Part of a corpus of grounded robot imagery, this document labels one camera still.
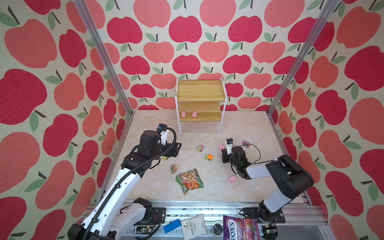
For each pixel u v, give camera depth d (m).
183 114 0.95
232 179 0.85
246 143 1.00
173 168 0.88
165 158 0.93
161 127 0.64
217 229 0.63
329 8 0.69
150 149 0.55
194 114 0.96
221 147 0.95
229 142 0.84
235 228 0.69
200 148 0.98
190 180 0.85
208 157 0.93
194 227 0.70
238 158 0.74
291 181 0.47
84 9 0.70
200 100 0.86
